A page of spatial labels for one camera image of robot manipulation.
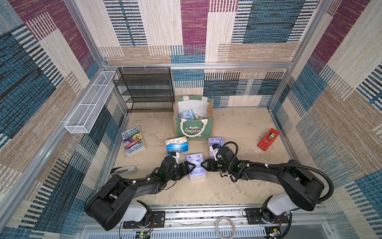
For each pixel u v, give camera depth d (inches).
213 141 37.9
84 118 28.1
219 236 27.0
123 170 34.6
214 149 32.0
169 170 27.6
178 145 35.9
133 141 39.3
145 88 42.6
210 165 31.1
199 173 32.6
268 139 38.0
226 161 27.4
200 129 36.2
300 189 17.4
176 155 32.8
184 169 30.5
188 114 39.8
